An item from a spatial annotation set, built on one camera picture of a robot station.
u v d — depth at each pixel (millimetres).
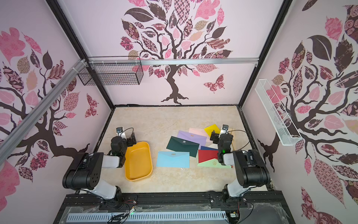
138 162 982
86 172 457
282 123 756
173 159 895
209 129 1040
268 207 725
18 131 526
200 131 1037
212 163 875
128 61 949
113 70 947
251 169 461
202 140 981
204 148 957
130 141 865
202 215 776
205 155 914
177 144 965
